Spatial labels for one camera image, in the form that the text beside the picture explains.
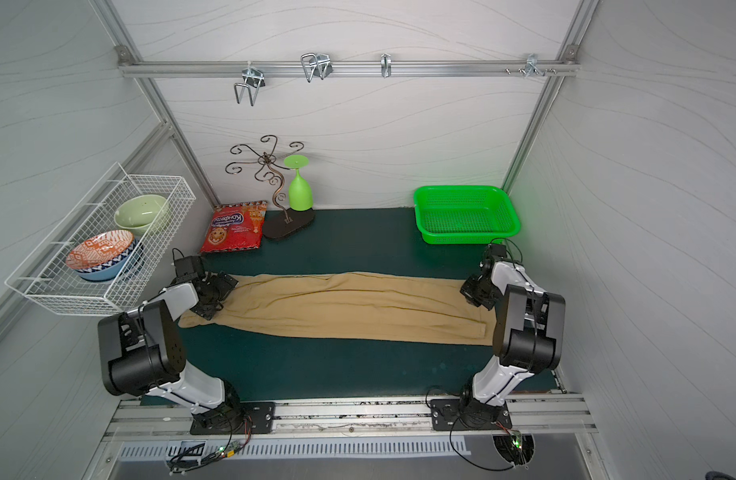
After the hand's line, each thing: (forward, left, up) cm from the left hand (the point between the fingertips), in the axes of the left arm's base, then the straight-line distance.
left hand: (228, 290), depth 94 cm
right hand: (0, -78, -1) cm, 78 cm away
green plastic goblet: (+24, -23, +19) cm, 38 cm away
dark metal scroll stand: (+30, -13, +25) cm, 41 cm away
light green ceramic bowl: (+4, +11, +31) cm, 33 cm away
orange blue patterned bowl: (-10, +12, +32) cm, 35 cm away
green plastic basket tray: (+38, -82, -2) cm, 91 cm away
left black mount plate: (-35, -15, +2) cm, 38 cm away
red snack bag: (+25, +6, +2) cm, 26 cm away
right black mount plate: (-33, -70, +3) cm, 77 cm away
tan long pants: (-4, -41, -1) cm, 41 cm away
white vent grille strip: (-40, -16, -4) cm, 44 cm away
